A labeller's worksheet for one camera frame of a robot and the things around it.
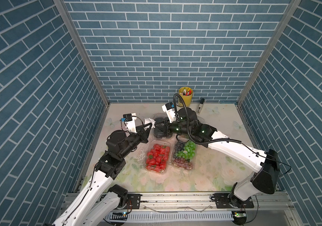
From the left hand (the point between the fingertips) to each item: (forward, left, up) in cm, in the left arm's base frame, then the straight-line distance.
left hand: (156, 125), depth 66 cm
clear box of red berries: (-2, 0, -28) cm, 28 cm away
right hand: (+1, 0, -2) cm, 2 cm away
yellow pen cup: (+42, -21, -22) cm, 51 cm away
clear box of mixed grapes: (-2, -15, -24) cm, 28 cm away
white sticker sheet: (+3, +4, +1) cm, 5 cm away
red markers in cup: (+47, -20, -20) cm, 55 cm away
